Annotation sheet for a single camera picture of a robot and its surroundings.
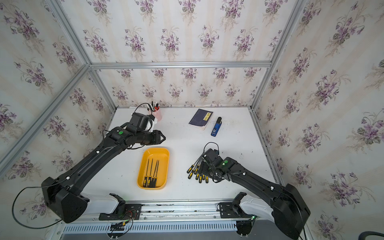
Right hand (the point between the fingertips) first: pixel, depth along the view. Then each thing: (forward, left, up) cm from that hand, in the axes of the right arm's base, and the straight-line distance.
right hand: (205, 172), depth 81 cm
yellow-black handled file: (-3, +34, -5) cm, 34 cm away
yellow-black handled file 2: (-3, +32, -5) cm, 32 cm away
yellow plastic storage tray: (+13, +31, -4) cm, 34 cm away
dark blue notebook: (+43, +2, -4) cm, 43 cm away
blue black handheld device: (+37, -10, -7) cm, 39 cm away
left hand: (+11, +22, +16) cm, 29 cm away
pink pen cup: (+40, +33, +4) cm, 52 cm away
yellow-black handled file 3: (-5, +28, -4) cm, 29 cm away
